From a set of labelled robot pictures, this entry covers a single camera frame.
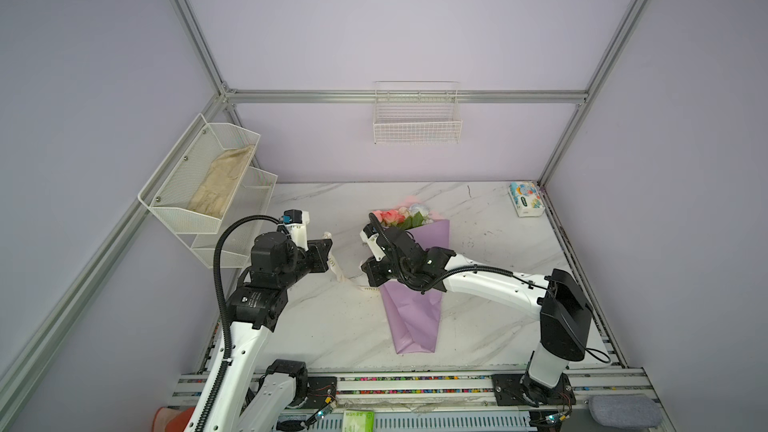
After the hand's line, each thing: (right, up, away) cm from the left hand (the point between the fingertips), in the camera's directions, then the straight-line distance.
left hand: (330, 245), depth 71 cm
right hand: (+6, -7, +7) cm, 11 cm away
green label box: (+7, -40, -4) cm, 41 cm away
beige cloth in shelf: (-32, +14, +7) cm, 36 cm away
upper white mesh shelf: (-39, +14, +7) cm, 42 cm away
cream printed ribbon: (0, -5, +3) cm, 6 cm away
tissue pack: (+65, +13, +37) cm, 76 cm away
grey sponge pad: (+72, -39, -2) cm, 82 cm away
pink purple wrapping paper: (+21, -20, +9) cm, 30 cm away
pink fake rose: (+14, +6, +32) cm, 36 cm away
